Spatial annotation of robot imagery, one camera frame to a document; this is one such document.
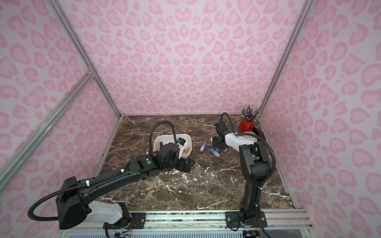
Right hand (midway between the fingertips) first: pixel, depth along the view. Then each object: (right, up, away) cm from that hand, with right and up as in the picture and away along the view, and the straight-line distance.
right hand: (218, 143), depth 100 cm
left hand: (-18, -6, -24) cm, 30 cm away
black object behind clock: (+31, +6, +6) cm, 32 cm away
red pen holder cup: (+20, +11, +4) cm, 23 cm away
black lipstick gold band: (-39, -1, 0) cm, 39 cm away
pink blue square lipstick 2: (-2, -6, -3) cm, 7 cm away
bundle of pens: (+22, +20, +2) cm, 30 cm away
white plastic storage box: (-35, +3, +3) cm, 36 cm away
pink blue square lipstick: (-10, -2, 0) cm, 11 cm away
